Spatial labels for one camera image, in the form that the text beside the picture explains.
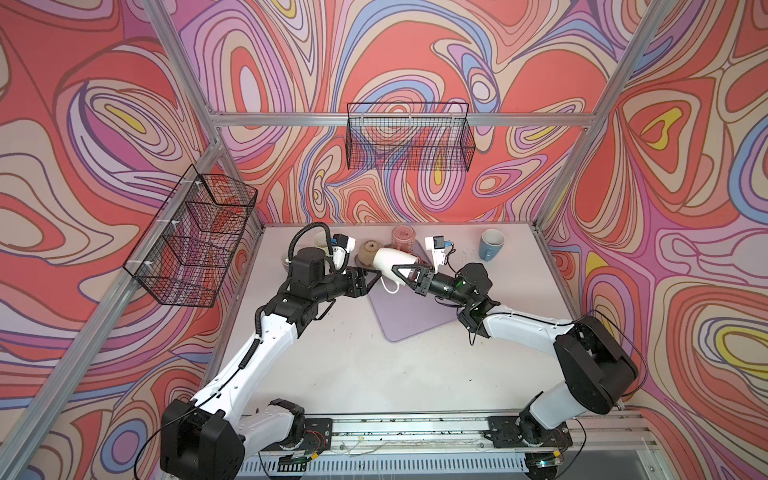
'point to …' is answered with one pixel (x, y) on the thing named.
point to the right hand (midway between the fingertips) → (393, 275)
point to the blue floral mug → (491, 243)
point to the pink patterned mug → (403, 237)
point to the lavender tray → (407, 312)
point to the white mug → (385, 258)
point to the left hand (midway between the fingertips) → (377, 273)
